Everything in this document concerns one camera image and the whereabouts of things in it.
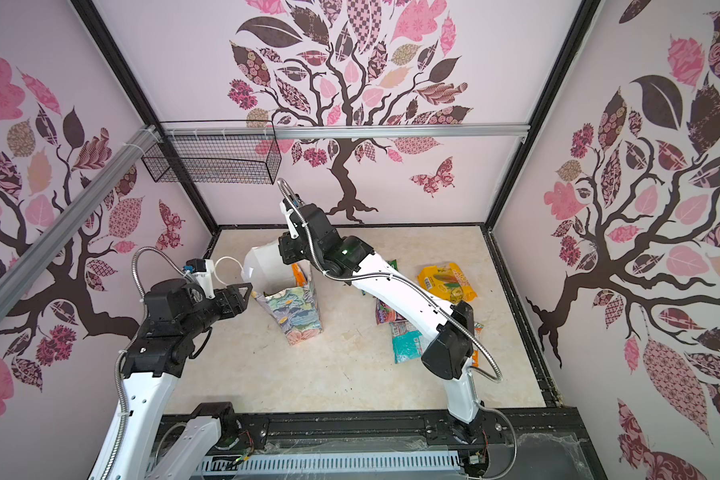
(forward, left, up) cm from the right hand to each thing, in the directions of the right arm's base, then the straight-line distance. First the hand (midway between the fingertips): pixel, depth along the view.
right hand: (281, 234), depth 71 cm
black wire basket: (+38, +29, 0) cm, 47 cm away
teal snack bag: (-14, -32, -32) cm, 48 cm away
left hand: (-10, +10, -10) cm, 18 cm away
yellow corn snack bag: (+5, -48, -30) cm, 57 cm away
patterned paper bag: (-11, -1, -16) cm, 20 cm away
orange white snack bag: (+3, 0, -22) cm, 22 cm away
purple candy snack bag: (-5, -27, -32) cm, 42 cm away
